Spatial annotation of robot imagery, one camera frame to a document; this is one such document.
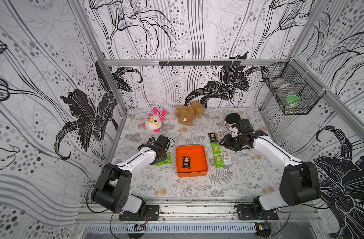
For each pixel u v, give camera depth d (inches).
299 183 16.6
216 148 37.6
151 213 28.9
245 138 24.6
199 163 35.1
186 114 40.3
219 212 28.9
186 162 35.0
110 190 16.8
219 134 40.1
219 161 35.5
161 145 27.5
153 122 40.0
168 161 35.5
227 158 35.6
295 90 31.3
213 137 39.8
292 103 28.2
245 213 28.3
